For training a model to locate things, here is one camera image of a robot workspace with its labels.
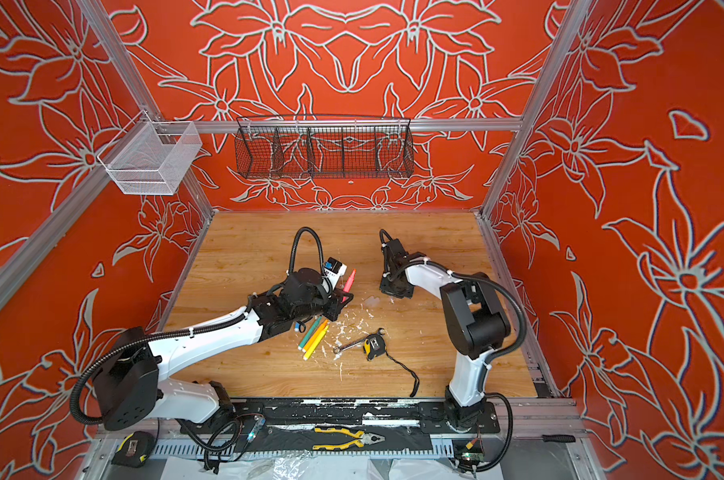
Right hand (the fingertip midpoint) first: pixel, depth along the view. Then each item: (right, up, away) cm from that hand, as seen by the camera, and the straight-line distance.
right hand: (385, 287), depth 95 cm
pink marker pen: (-11, +4, -19) cm, 23 cm away
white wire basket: (-75, +42, -3) cm, 86 cm away
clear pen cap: (-4, -4, -2) cm, 6 cm away
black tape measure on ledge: (-61, -33, -28) cm, 74 cm away
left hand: (-11, +1, -17) cm, 20 cm away
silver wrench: (-15, -16, -12) cm, 25 cm away
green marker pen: (-23, -12, -9) cm, 28 cm away
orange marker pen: (-22, -12, -10) cm, 27 cm away
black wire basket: (-21, +47, +4) cm, 52 cm away
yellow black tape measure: (-4, -14, -14) cm, 20 cm away
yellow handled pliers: (-8, -32, -26) cm, 42 cm away
